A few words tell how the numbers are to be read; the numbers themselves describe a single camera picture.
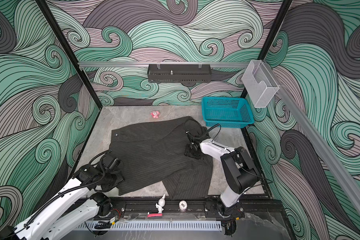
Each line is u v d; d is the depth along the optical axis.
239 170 0.46
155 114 1.11
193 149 0.67
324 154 0.52
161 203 0.73
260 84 0.79
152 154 0.93
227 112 1.18
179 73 0.95
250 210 0.74
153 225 0.70
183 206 0.69
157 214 0.68
